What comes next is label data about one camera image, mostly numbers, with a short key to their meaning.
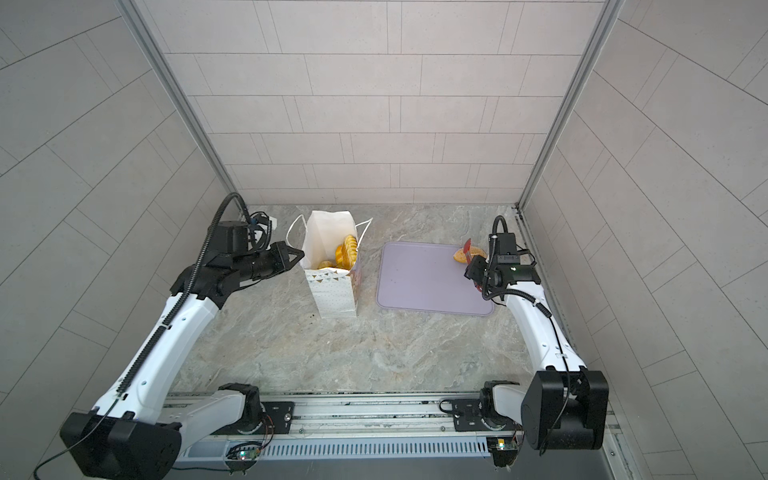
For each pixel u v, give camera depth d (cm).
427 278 102
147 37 74
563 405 39
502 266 59
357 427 71
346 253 84
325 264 88
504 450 68
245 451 64
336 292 77
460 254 99
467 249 90
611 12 71
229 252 54
